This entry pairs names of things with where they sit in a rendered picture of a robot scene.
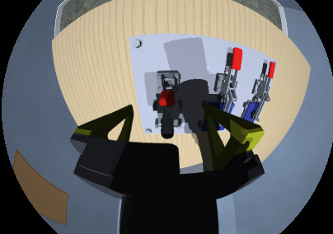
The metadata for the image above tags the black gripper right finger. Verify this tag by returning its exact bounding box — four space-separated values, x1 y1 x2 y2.
204 104 265 170

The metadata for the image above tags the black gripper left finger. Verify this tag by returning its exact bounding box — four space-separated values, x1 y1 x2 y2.
74 105 134 141

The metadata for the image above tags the blue rectangular block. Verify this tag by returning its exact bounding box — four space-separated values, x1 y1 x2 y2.
202 100 234 132
242 101 260 122

